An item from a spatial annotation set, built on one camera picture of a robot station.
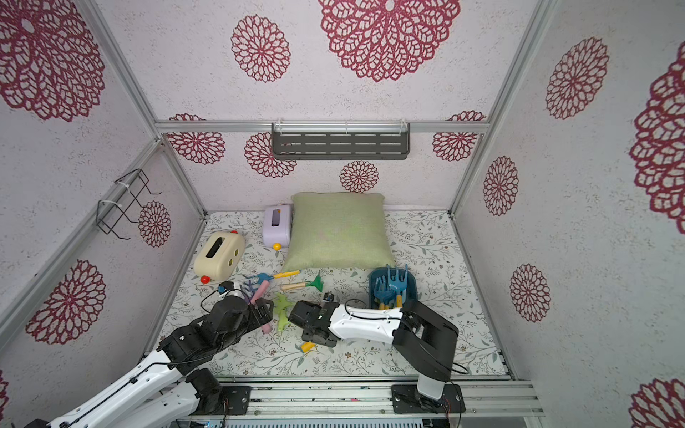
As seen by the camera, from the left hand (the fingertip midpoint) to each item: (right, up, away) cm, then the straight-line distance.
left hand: (263, 310), depth 78 cm
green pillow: (+22, +24, +20) cm, 38 cm away
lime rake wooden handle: (+2, -2, +13) cm, 14 cm away
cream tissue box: (-20, +15, +16) cm, 30 cm away
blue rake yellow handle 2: (+43, +5, +14) cm, 45 cm away
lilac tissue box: (-2, +26, +25) cm, 36 cm away
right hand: (+13, -9, +5) cm, 17 cm away
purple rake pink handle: (-8, +2, +17) cm, 19 cm away
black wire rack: (-41, +29, -5) cm, 50 cm away
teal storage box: (+46, +1, +14) cm, 48 cm away
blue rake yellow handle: (+12, -12, +4) cm, 18 cm away
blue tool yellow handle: (-6, +7, +22) cm, 23 cm away
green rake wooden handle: (+14, +5, +20) cm, 25 cm away
